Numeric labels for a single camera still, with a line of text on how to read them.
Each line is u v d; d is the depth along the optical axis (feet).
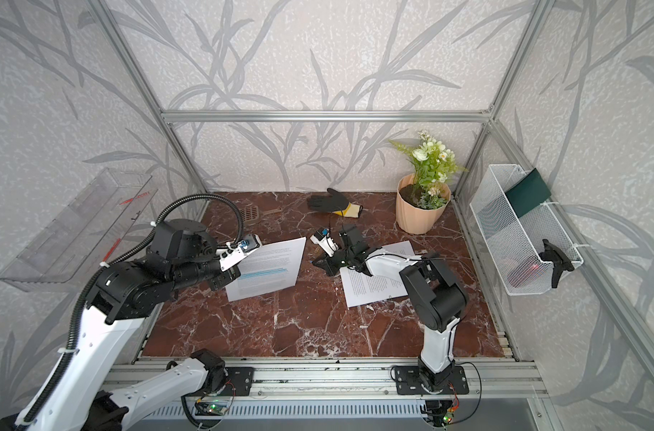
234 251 1.66
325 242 2.58
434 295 1.61
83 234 2.26
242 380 2.42
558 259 1.86
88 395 1.23
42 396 1.13
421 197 3.17
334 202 3.79
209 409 2.31
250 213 3.67
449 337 1.80
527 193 2.42
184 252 1.44
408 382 2.42
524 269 2.07
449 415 2.27
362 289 3.01
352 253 2.42
